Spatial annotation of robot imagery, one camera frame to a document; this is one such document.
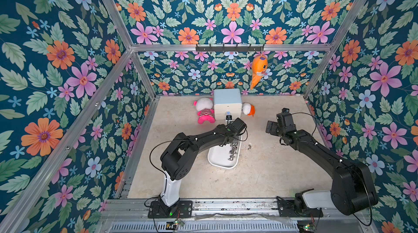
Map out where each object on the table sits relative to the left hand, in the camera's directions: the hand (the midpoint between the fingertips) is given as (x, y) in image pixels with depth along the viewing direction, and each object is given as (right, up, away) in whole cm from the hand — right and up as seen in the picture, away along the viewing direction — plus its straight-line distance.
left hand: (234, 135), depth 93 cm
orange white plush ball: (+10, +15, +11) cm, 22 cm away
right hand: (+23, +7, -4) cm, 25 cm away
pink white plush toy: (-19, +18, +12) cm, 28 cm away
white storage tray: (-4, -12, -3) cm, 13 cm away
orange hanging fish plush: (+15, +41, 0) cm, 43 cm away
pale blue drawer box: (-4, +20, +3) cm, 20 cm away
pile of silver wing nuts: (0, -6, 0) cm, 6 cm away
